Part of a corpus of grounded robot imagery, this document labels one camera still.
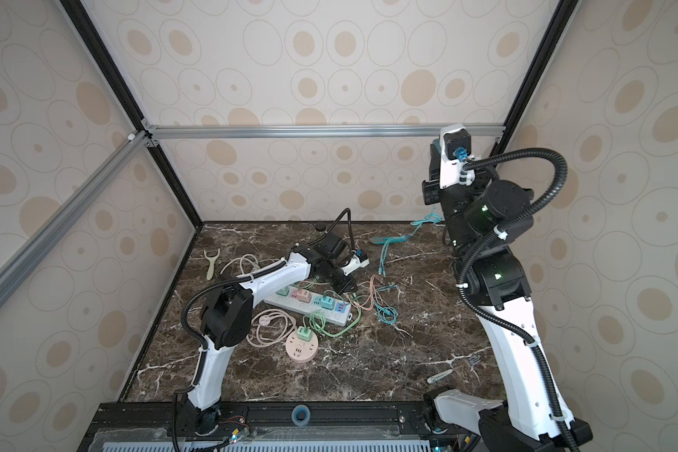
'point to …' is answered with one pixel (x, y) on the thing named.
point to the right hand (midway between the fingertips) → (448, 143)
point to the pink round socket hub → (299, 350)
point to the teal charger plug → (328, 302)
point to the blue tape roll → (294, 415)
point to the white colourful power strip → (339, 315)
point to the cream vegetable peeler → (211, 264)
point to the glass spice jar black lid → (320, 226)
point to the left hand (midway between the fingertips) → (363, 284)
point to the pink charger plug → (303, 296)
